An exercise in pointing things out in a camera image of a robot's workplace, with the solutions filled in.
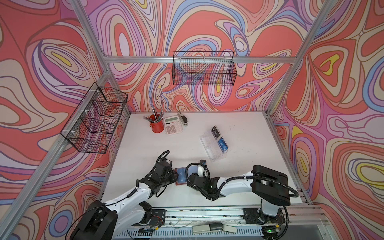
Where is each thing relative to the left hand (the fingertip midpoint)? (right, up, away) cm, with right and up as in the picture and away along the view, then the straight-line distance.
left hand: (180, 174), depth 87 cm
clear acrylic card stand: (+20, +15, +9) cm, 26 cm away
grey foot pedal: (+17, -18, -20) cm, 32 cm away
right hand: (+9, -2, 0) cm, 9 cm away
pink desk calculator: (-8, +29, +21) cm, 37 cm away
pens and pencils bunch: (-19, +34, +18) cm, 43 cm away
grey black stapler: (0, +34, +24) cm, 42 cm away
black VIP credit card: (+22, +24, +9) cm, 34 cm away
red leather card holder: (-2, -5, -3) cm, 6 cm away
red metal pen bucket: (-18, +28, +18) cm, 38 cm away
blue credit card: (+1, -1, 0) cm, 2 cm away
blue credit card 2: (+26, +17, +4) cm, 31 cm away
